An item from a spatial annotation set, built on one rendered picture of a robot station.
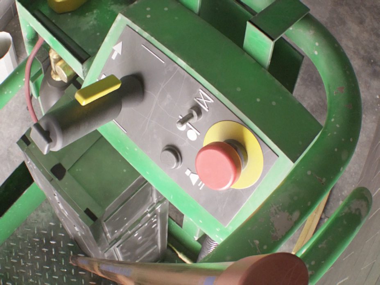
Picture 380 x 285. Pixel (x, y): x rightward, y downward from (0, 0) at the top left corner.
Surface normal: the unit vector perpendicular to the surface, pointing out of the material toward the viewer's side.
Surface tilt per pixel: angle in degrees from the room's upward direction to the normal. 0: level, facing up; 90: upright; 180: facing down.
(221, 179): 58
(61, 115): 33
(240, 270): 74
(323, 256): 9
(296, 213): 27
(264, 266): 16
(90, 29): 0
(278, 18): 0
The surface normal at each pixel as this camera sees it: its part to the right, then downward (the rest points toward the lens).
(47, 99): -0.47, 0.43
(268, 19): 0.04, -0.39
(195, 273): -0.80, -0.60
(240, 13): -0.70, 0.65
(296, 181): -0.29, -0.64
